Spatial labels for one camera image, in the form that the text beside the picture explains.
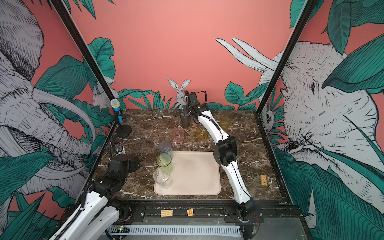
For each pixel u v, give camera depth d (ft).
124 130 3.49
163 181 2.75
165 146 3.47
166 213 2.44
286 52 2.81
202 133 3.42
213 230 2.31
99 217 1.90
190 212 2.44
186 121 3.51
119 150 2.21
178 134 3.38
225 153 2.05
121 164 1.91
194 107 2.42
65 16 2.35
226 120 3.62
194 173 2.97
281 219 2.43
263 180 2.79
